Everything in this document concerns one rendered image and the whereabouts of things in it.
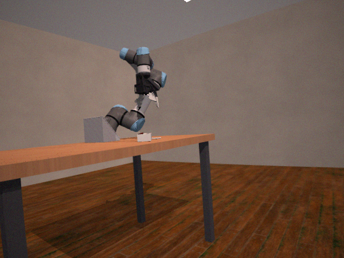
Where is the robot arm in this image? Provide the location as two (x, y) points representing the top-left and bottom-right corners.
(104, 47), (167, 132)

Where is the white power strip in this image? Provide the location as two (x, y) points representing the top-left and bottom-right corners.
(137, 133), (161, 142)

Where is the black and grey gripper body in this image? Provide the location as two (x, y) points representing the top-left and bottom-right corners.
(134, 73), (153, 95)

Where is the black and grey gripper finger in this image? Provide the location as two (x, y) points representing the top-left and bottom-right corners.
(135, 94), (144, 111)
(148, 87), (159, 108)

